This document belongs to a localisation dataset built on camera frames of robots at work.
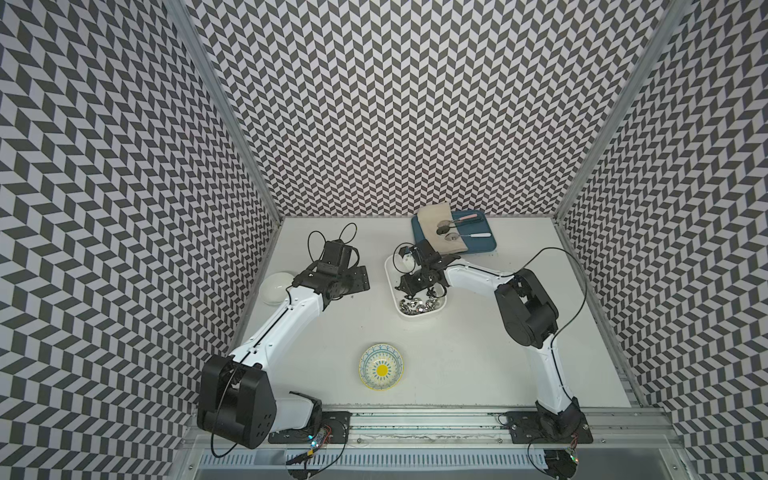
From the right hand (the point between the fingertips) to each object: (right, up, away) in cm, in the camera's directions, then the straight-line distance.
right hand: (406, 287), depth 98 cm
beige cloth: (+11, +26, +22) cm, 36 cm away
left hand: (-15, +4, -13) cm, 20 cm away
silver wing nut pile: (+3, -5, -4) cm, 7 cm away
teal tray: (+27, +21, +17) cm, 38 cm away
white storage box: (-3, +8, -15) cm, 17 cm away
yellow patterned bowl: (-7, -20, -15) cm, 26 cm away
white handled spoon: (+19, +17, +14) cm, 29 cm away
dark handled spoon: (+15, +20, +16) cm, 30 cm away
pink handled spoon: (+17, +22, +18) cm, 33 cm away
